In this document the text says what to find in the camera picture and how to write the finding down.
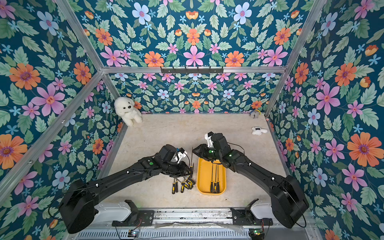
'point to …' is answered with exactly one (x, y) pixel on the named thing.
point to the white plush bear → (124, 107)
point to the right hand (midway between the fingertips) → (194, 151)
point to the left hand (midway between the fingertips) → (194, 173)
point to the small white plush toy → (258, 130)
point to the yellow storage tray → (207, 171)
